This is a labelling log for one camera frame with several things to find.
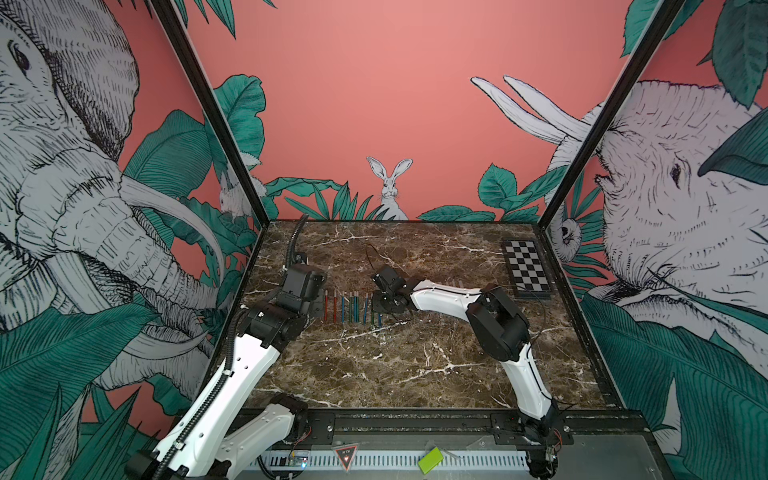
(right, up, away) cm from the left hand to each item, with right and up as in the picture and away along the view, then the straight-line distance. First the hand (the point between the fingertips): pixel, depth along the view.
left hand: (309, 288), depth 74 cm
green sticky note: (+30, -40, -5) cm, 50 cm away
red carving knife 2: (+2, -9, +22) cm, 23 cm away
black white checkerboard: (+68, +2, +28) cm, 74 cm away
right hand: (+15, -7, +22) cm, 27 cm away
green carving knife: (+12, -10, +24) cm, 28 cm away
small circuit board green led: (-1, -40, -4) cm, 41 cm away
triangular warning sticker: (+10, -39, -4) cm, 41 cm away
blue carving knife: (+5, -9, +21) cm, 24 cm away
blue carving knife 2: (+9, -9, +22) cm, 25 cm away
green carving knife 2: (+17, -12, +19) cm, 29 cm away
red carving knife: (-1, -9, +23) cm, 25 cm away
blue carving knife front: (+14, -11, +21) cm, 28 cm away
